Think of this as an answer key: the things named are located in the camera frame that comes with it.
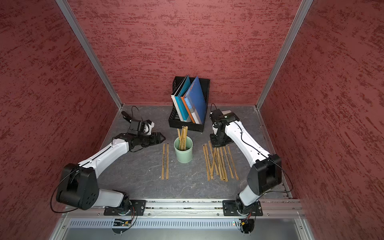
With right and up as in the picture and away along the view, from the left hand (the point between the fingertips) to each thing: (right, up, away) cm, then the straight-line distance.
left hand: (160, 142), depth 87 cm
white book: (+8, +28, -2) cm, 29 cm away
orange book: (+16, +22, +1) cm, 27 cm away
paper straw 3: (+37, -19, +3) cm, 42 cm away
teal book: (+13, +31, +2) cm, 34 cm away
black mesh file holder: (+5, +13, +21) cm, 25 cm away
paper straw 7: (+1, -13, +4) cm, 13 cm away
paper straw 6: (+29, -13, +3) cm, 32 cm away
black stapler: (-32, +16, +24) cm, 43 cm away
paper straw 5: (+32, -10, +6) cm, 34 cm away
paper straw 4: (+33, -13, +3) cm, 35 cm away
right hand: (+34, -2, -7) cm, 35 cm away
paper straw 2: (+42, -13, +3) cm, 44 cm away
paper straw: (+44, -12, +5) cm, 46 cm away
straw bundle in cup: (+14, +3, -3) cm, 15 cm away
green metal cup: (+15, -8, -2) cm, 17 cm away
